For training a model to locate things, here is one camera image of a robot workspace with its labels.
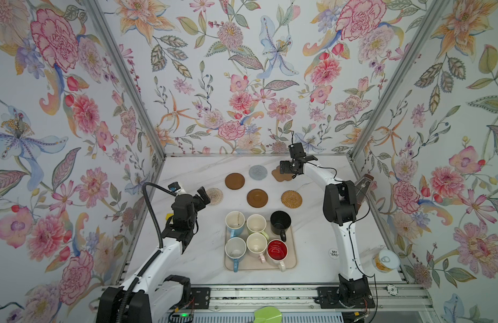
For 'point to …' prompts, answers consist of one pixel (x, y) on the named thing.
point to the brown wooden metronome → (363, 186)
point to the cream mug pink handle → (256, 243)
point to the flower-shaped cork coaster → (281, 177)
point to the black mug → (280, 221)
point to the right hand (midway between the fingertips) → (289, 164)
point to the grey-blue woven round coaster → (258, 172)
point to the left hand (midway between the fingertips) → (201, 189)
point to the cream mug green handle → (256, 223)
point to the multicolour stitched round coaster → (215, 196)
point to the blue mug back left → (235, 221)
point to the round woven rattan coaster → (291, 198)
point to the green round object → (267, 314)
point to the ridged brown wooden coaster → (257, 198)
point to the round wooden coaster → (235, 181)
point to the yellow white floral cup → (385, 260)
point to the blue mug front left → (235, 248)
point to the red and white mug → (277, 251)
